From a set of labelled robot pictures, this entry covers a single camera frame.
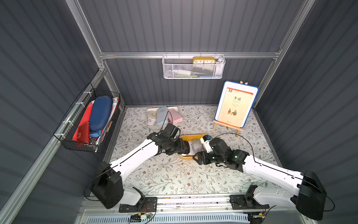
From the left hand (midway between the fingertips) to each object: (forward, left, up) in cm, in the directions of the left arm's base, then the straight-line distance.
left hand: (184, 149), depth 80 cm
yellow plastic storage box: (+15, -4, -12) cm, 19 cm away
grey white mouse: (+6, -9, -7) cm, 12 cm away
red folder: (-2, +48, +18) cm, 52 cm away
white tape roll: (+33, +25, -9) cm, 43 cm away
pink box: (+30, +7, -6) cm, 31 cm away
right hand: (-3, -9, 0) cm, 10 cm away
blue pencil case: (+11, +44, +19) cm, 49 cm away
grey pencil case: (+34, +17, -10) cm, 39 cm away
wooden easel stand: (+25, -24, -7) cm, 35 cm away
